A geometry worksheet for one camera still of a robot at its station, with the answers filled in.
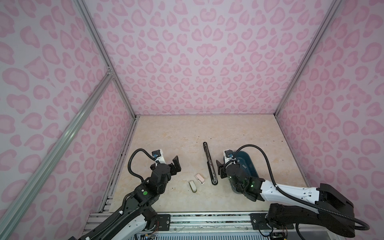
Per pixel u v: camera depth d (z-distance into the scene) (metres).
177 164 0.70
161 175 0.55
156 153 0.65
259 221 0.73
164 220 0.73
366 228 0.37
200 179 0.85
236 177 0.58
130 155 0.52
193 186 0.82
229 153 0.68
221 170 0.70
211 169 0.89
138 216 0.53
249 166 0.90
